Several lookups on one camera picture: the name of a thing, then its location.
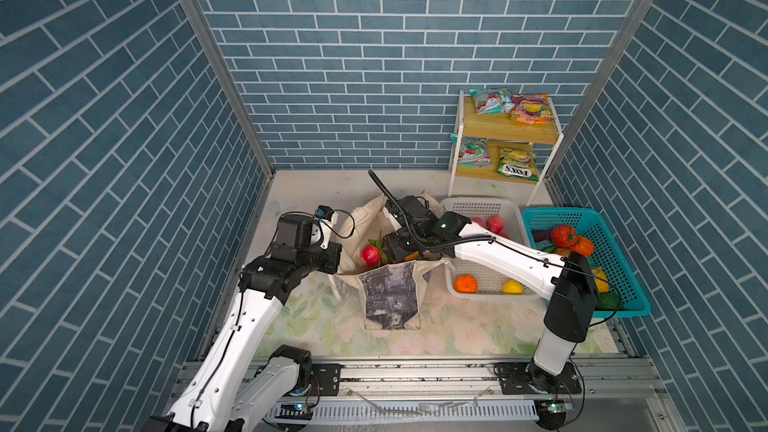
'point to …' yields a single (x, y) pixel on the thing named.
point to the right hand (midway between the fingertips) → (386, 241)
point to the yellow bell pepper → (602, 286)
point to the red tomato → (564, 236)
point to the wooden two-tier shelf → (498, 147)
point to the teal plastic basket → (609, 254)
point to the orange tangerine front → (466, 284)
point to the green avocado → (607, 301)
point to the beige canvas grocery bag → (391, 294)
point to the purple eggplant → (541, 235)
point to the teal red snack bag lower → (473, 151)
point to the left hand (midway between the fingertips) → (340, 246)
